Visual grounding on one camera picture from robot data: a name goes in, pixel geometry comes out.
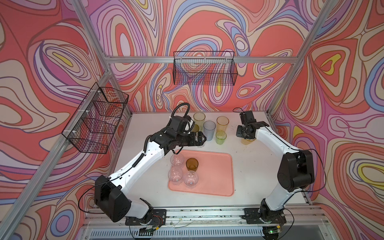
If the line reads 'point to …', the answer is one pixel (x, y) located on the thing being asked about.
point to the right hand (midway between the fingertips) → (243, 135)
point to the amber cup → (247, 141)
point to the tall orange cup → (222, 123)
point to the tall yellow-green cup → (199, 118)
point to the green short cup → (220, 136)
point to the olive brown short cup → (195, 128)
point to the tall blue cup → (209, 127)
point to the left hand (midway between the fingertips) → (201, 138)
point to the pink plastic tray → (215, 172)
